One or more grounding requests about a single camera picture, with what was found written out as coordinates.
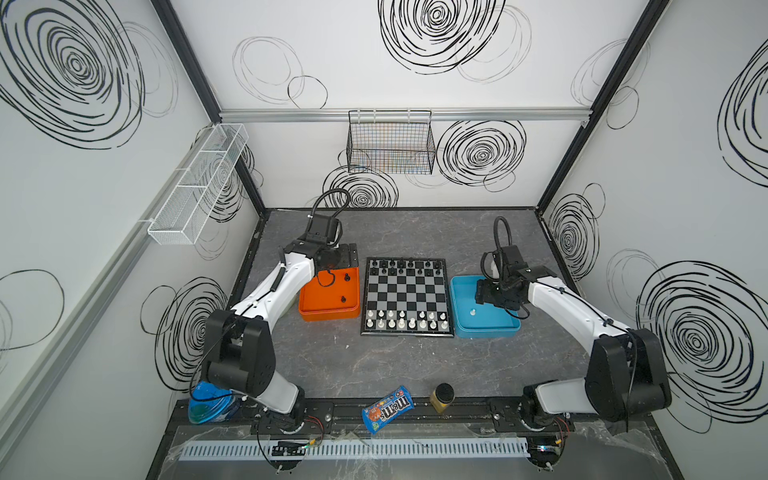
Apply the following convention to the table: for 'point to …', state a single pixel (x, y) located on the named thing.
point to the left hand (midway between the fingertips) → (345, 255)
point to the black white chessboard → (406, 297)
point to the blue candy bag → (390, 407)
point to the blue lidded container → (211, 404)
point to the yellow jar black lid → (442, 396)
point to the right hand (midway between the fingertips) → (482, 297)
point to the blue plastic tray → (474, 320)
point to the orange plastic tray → (333, 294)
